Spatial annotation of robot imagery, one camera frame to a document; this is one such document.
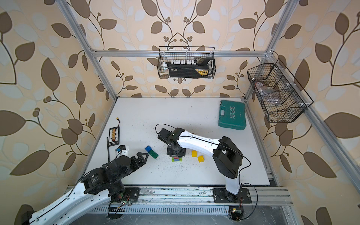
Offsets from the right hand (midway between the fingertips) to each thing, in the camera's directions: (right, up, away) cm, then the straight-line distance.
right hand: (174, 155), depth 83 cm
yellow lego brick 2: (+16, -3, +3) cm, 17 cm away
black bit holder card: (-42, +9, +13) cm, 45 cm away
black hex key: (-44, +1, +8) cm, 45 cm away
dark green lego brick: (-13, -1, +6) cm, 15 cm away
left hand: (-15, +1, -8) cm, 17 cm away
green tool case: (+42, +24, +19) cm, 52 cm away
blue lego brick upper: (-18, +2, +8) cm, 19 cm away
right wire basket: (+58, +34, -9) cm, 68 cm away
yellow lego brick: (+13, -1, +8) cm, 15 cm away
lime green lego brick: (-1, -4, +4) cm, 5 cm away
